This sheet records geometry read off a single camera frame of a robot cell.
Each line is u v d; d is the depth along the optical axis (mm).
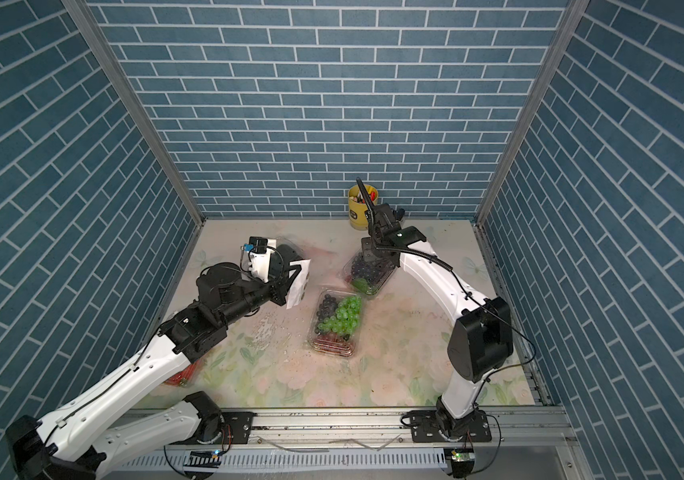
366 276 959
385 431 743
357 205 1083
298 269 691
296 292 693
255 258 587
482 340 455
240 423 741
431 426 736
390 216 641
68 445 385
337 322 849
